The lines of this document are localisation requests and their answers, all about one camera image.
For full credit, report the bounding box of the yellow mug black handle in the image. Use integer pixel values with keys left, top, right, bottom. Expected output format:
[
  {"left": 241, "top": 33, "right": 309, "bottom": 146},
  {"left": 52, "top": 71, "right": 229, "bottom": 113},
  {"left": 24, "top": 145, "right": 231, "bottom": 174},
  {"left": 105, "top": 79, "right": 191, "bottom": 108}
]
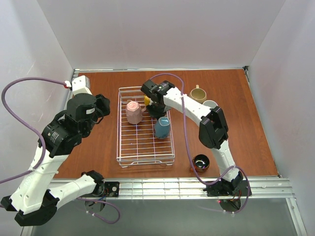
[{"left": 144, "top": 95, "right": 152, "bottom": 106}]

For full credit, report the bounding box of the blue floral mug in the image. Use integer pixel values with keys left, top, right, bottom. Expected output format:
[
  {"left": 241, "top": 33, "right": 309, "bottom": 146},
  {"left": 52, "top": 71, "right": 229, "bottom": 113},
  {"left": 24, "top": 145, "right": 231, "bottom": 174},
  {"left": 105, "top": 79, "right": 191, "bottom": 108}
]
[{"left": 154, "top": 117, "right": 170, "bottom": 139}]

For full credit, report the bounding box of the pale pink faceted mug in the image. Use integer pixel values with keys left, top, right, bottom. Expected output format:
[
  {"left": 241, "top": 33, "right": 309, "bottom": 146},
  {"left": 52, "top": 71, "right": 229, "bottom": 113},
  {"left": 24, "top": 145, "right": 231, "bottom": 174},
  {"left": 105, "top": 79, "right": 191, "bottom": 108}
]
[{"left": 126, "top": 100, "right": 146, "bottom": 124}]

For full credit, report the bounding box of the salmon pink floral mug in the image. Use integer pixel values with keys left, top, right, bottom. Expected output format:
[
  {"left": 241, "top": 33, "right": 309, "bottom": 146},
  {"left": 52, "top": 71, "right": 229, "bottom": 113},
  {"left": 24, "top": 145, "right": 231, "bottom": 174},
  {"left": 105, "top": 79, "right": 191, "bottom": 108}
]
[{"left": 203, "top": 100, "right": 218, "bottom": 108}]

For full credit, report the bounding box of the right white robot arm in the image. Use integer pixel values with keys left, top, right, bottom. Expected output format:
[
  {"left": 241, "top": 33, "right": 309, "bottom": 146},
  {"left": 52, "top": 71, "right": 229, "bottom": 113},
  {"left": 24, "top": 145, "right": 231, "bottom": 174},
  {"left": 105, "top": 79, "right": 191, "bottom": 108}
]
[{"left": 141, "top": 80, "right": 243, "bottom": 196}]

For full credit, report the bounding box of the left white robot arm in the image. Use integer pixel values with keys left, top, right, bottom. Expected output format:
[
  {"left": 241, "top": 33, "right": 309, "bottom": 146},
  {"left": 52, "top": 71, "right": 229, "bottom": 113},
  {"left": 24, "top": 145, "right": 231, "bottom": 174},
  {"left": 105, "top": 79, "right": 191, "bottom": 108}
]
[{"left": 0, "top": 93, "right": 110, "bottom": 227}]

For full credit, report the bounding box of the beige ceramic mug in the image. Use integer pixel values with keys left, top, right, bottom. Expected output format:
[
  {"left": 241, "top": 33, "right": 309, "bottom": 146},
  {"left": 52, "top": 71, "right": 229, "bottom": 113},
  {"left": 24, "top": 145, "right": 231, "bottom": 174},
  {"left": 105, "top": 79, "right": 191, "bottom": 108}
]
[{"left": 189, "top": 85, "right": 207, "bottom": 104}]

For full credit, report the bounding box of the dark glossy orange mug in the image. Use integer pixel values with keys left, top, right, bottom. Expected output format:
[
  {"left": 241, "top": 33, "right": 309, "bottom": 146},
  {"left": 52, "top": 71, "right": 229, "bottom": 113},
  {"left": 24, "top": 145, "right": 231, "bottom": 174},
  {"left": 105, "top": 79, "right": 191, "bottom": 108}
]
[{"left": 192, "top": 154, "right": 210, "bottom": 173}]

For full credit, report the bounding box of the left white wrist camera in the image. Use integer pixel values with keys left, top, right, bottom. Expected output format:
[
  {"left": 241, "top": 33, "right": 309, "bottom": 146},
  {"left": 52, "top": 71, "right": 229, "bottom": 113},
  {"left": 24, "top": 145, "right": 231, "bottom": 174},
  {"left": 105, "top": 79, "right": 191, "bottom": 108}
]
[{"left": 64, "top": 75, "right": 92, "bottom": 95}]

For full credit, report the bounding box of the white wire dish rack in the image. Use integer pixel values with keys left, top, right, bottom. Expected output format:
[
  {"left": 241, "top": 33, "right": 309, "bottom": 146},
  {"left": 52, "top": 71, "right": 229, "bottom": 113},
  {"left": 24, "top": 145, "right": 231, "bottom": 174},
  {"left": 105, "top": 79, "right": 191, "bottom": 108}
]
[{"left": 116, "top": 87, "right": 175, "bottom": 168}]

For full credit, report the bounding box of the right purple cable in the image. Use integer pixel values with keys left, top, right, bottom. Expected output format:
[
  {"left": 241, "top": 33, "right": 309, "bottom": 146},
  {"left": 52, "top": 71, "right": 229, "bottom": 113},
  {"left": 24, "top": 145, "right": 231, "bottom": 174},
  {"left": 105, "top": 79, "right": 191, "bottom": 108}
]
[{"left": 149, "top": 73, "right": 252, "bottom": 216}]

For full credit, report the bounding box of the aluminium front rail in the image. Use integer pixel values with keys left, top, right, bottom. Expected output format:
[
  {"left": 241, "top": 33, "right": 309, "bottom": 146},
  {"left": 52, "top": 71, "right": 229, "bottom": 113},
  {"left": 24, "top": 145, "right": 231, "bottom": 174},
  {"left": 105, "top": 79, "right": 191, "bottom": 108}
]
[{"left": 106, "top": 177, "right": 295, "bottom": 200}]

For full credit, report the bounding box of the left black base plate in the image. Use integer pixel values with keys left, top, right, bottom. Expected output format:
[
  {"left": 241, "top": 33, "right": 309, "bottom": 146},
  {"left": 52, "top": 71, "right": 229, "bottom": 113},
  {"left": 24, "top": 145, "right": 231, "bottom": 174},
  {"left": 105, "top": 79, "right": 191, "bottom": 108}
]
[{"left": 100, "top": 181, "right": 120, "bottom": 198}]

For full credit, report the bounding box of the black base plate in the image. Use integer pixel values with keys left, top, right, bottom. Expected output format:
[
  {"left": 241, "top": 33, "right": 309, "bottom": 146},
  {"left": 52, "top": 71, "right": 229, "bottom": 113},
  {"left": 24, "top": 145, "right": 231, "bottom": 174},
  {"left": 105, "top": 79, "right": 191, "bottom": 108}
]
[
  {"left": 100, "top": 181, "right": 120, "bottom": 198},
  {"left": 203, "top": 180, "right": 252, "bottom": 197}
]

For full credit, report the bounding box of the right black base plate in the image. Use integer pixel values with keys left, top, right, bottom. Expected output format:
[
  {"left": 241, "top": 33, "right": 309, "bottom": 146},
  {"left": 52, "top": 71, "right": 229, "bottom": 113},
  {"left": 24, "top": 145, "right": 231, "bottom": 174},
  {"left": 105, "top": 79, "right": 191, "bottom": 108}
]
[{"left": 203, "top": 180, "right": 252, "bottom": 197}]

